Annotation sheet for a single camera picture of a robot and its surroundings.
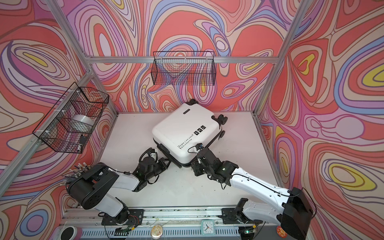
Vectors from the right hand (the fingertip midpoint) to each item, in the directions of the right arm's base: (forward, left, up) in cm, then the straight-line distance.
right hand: (195, 168), depth 78 cm
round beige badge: (-26, +19, -10) cm, 34 cm away
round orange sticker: (-28, -39, -11) cm, 50 cm away
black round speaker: (-26, +57, -5) cm, 63 cm away
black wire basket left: (+14, +60, +22) cm, 65 cm away
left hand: (+8, +13, -6) cm, 16 cm away
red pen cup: (-1, +60, +4) cm, 60 cm away
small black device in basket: (+10, +56, +15) cm, 59 cm away
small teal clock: (-25, -5, -9) cm, 27 cm away
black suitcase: (+18, +10, +8) cm, 22 cm away
